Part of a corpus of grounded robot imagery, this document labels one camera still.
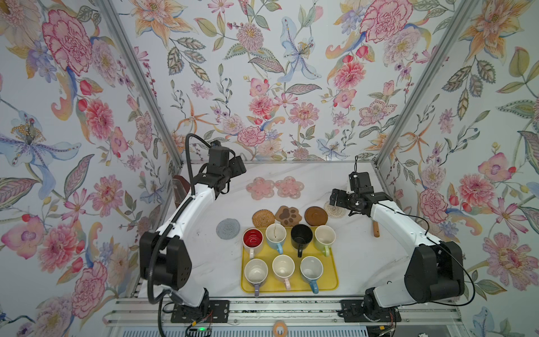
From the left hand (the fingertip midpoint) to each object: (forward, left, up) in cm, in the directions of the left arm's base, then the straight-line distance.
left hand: (238, 163), depth 85 cm
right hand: (-9, -43, -12) cm, 45 cm away
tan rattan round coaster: (-11, -9, -25) cm, 29 cm away
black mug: (-22, -25, -22) cm, 40 cm away
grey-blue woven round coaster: (-15, +6, -26) cm, 31 cm away
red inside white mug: (-22, -5, -23) cm, 32 cm away
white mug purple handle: (-35, -7, -25) cm, 43 cm away
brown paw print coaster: (-10, -21, -25) cm, 34 cm away
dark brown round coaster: (-10, -34, -25) cm, 43 cm away
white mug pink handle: (-34, -17, -23) cm, 44 cm away
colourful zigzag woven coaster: (-8, -44, -25) cm, 51 cm away
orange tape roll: (-52, -15, -26) cm, 60 cm away
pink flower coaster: (+8, -8, -26) cm, 28 cm away
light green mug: (-22, -35, -22) cm, 47 cm away
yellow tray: (-39, -34, -24) cm, 57 cm away
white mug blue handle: (-35, -28, -24) cm, 51 cm away
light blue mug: (-20, -15, -24) cm, 35 cm away
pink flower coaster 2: (+8, -23, -25) cm, 35 cm away
